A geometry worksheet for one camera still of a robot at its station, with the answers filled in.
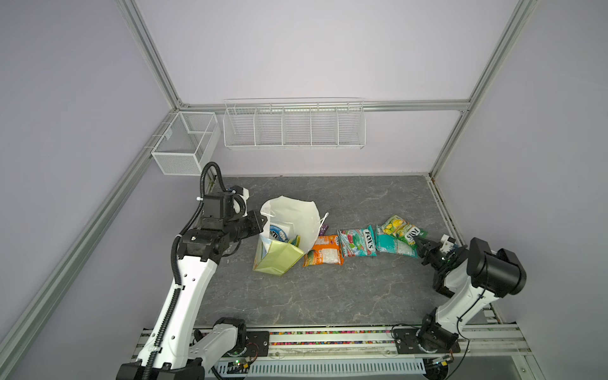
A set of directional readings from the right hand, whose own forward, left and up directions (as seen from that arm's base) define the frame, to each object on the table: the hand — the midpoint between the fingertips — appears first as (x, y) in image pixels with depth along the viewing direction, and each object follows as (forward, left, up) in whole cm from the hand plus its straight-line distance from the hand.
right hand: (413, 234), depth 92 cm
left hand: (-7, +53, +21) cm, 58 cm away
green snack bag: (-4, +45, +3) cm, 46 cm away
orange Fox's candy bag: (-5, +34, -4) cm, 35 cm away
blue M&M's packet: (+1, +53, -1) cm, 53 cm away
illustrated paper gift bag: (+4, +48, -3) cm, 49 cm away
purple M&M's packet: (+5, +35, -5) cm, 36 cm away
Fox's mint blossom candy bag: (-1, +21, -4) cm, 21 cm away
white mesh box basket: (+36, +94, +17) cm, 102 cm away
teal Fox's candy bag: (-2, +8, -4) cm, 10 cm away
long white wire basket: (+40, +47, +24) cm, 66 cm away
